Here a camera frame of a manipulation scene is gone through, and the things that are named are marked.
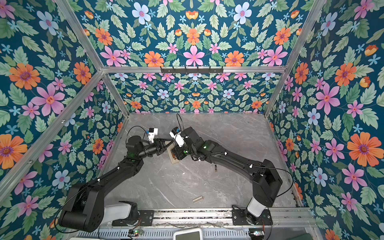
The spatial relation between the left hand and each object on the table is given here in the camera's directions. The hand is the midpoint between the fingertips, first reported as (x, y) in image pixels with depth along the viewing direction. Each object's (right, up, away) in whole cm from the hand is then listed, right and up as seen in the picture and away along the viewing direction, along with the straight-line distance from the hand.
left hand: (173, 139), depth 75 cm
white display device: (+9, -42, -9) cm, 44 cm away
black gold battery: (+23, -20, +15) cm, 34 cm away
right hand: (0, -4, +1) cm, 4 cm away
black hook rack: (+8, +42, +18) cm, 47 cm away
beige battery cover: (+12, -33, +5) cm, 36 cm away
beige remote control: (-1, -7, 0) cm, 7 cm away
